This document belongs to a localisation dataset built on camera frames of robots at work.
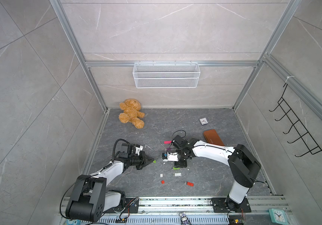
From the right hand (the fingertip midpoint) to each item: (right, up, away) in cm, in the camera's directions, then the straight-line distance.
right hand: (177, 161), depth 87 cm
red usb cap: (-9, -10, -6) cm, 15 cm away
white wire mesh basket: (-7, +59, +14) cm, 61 cm away
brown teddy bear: (-35, +36, +21) cm, 54 cm away
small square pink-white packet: (+23, +26, +22) cm, 41 cm away
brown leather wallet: (+27, +14, +14) cm, 33 cm away
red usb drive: (+7, -11, -6) cm, 15 cm away
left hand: (-14, +3, -4) cm, 15 cm away
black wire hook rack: (+55, +15, -29) cm, 64 cm away
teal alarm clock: (+49, -22, -19) cm, 57 cm away
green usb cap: (-14, +1, -4) cm, 15 cm away
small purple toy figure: (+1, -23, -20) cm, 30 cm away
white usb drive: (0, -7, -4) cm, 8 cm away
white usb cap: (-10, -7, -4) cm, 13 cm away
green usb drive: (-2, -4, -2) cm, 5 cm away
